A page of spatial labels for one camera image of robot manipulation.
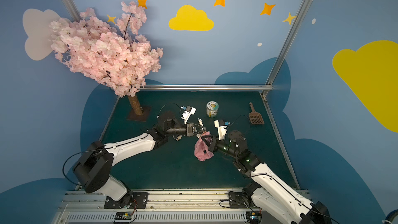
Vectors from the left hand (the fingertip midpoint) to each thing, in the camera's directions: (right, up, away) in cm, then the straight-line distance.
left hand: (207, 127), depth 73 cm
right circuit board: (+22, -43, 0) cm, 49 cm away
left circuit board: (-40, -42, -2) cm, 57 cm away
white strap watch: (-4, -3, -1) cm, 5 cm away
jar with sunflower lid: (+5, +9, +29) cm, 30 cm away
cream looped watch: (-17, -9, +22) cm, 29 cm away
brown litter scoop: (+36, +2, +34) cm, 50 cm away
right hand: (-1, -4, 0) cm, 4 cm away
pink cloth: (-2, -12, +8) cm, 15 cm away
